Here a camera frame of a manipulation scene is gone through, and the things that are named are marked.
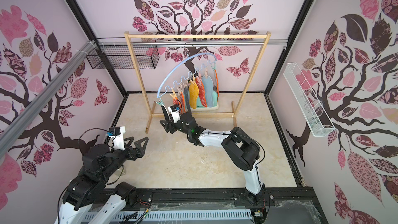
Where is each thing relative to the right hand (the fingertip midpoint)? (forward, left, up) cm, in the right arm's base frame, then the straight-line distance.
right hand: (164, 119), depth 84 cm
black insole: (+9, -13, +6) cm, 17 cm away
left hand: (-17, +6, +8) cm, 20 cm away
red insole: (+16, -21, +6) cm, 27 cm away
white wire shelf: (+5, -77, +8) cm, 77 cm away
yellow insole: (+13, -17, +9) cm, 23 cm away
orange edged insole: (+24, -32, -2) cm, 40 cm away
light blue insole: (+18, -25, +9) cm, 32 cm away
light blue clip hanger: (+29, +13, -16) cm, 35 cm away
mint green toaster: (+17, -20, -10) cm, 28 cm away
